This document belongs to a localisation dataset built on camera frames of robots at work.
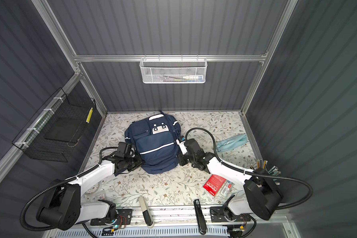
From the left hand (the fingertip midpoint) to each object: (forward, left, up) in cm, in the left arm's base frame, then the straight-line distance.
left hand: (145, 160), depth 88 cm
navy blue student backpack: (+14, -5, +3) cm, 16 cm away
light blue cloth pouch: (+8, -55, +3) cm, 55 cm away
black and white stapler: (-28, -4, -1) cm, 29 cm away
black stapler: (-32, -29, 0) cm, 43 cm away
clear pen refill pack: (-18, -46, -2) cm, 50 cm away
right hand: (-1, -21, +6) cm, 22 cm away
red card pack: (-15, -40, -3) cm, 43 cm away
